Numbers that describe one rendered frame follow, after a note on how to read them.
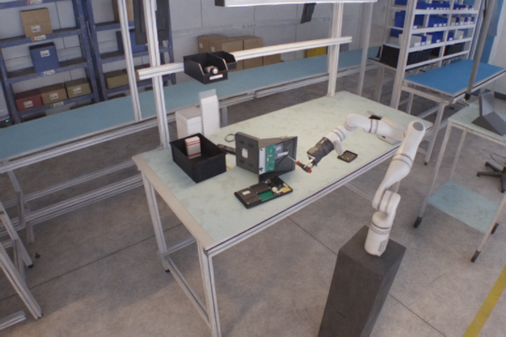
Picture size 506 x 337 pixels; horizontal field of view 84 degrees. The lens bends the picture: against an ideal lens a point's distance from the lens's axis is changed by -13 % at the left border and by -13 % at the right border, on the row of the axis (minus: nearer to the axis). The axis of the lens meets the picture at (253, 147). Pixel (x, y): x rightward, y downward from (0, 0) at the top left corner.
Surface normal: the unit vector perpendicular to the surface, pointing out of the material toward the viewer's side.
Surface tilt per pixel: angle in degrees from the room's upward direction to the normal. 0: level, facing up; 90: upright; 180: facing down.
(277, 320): 0
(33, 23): 90
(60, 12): 90
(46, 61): 90
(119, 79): 90
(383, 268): 0
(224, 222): 0
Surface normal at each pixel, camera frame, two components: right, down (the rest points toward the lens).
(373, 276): -0.73, 0.33
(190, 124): 0.61, 0.39
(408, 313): 0.00, -0.87
